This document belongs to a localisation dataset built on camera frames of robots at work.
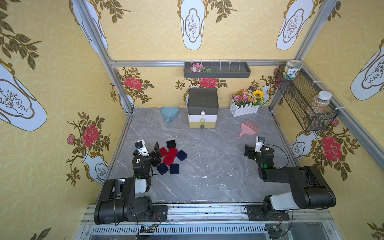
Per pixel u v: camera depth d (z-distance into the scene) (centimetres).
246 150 86
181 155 94
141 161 67
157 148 85
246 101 106
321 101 65
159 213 74
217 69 91
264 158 71
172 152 95
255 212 74
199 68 88
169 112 118
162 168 92
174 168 90
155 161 81
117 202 44
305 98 88
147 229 73
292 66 84
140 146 73
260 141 80
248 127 107
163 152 95
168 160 93
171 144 100
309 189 45
